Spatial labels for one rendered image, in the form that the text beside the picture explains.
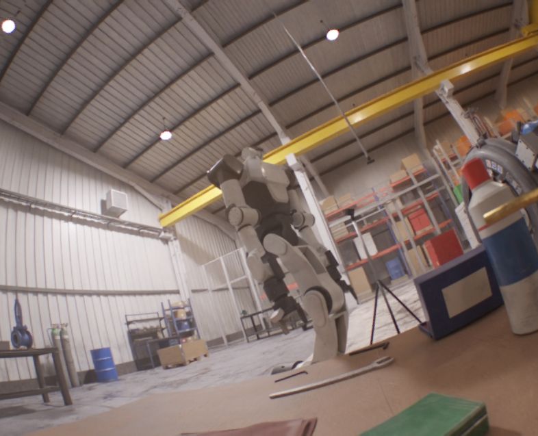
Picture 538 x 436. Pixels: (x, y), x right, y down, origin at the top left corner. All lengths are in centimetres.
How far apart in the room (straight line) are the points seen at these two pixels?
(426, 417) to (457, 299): 30
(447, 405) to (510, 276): 18
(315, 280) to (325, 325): 20
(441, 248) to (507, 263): 642
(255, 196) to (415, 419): 121
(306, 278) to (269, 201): 39
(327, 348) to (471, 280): 85
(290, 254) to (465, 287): 87
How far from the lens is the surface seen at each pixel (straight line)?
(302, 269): 123
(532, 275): 37
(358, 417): 35
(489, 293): 54
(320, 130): 971
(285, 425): 37
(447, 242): 685
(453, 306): 51
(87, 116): 1045
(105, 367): 785
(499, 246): 36
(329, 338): 122
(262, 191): 133
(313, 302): 117
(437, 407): 25
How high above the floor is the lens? 62
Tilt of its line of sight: 19 degrees up
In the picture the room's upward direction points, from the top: 19 degrees counter-clockwise
